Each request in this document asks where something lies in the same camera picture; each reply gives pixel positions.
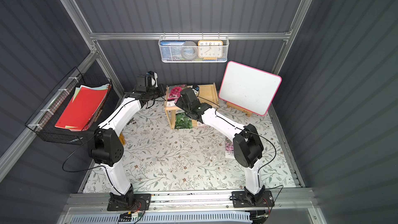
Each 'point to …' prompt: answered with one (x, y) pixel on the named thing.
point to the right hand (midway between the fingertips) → (181, 97)
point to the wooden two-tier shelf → (207, 93)
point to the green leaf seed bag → (183, 121)
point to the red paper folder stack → (82, 108)
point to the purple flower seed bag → (229, 149)
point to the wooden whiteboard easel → (229, 104)
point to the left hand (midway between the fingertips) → (164, 87)
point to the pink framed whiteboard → (250, 88)
